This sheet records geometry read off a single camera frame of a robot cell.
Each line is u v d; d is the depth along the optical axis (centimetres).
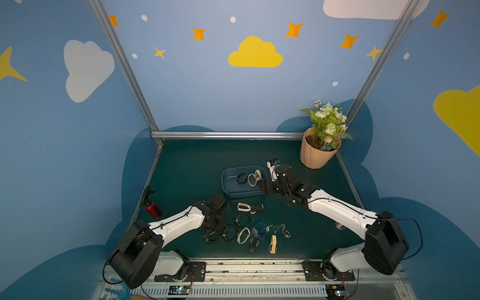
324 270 67
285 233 84
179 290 71
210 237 80
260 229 86
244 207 91
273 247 78
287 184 64
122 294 70
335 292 71
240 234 82
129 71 86
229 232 82
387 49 80
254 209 91
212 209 68
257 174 101
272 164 75
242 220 88
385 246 42
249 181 101
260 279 73
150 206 82
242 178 102
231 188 100
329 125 91
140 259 41
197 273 75
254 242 82
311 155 99
